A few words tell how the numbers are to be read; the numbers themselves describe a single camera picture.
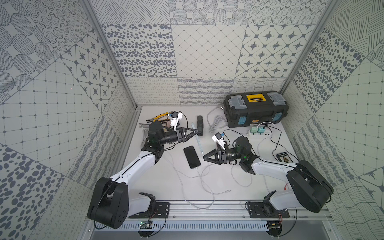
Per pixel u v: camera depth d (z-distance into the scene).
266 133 1.01
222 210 0.76
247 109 0.95
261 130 0.98
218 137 0.71
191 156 0.92
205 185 0.82
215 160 0.69
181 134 0.65
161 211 0.73
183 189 0.81
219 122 1.11
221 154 0.67
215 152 0.69
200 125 1.06
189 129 0.67
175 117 0.69
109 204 0.40
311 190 0.43
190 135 0.67
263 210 0.66
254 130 0.98
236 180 0.84
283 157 0.91
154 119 1.11
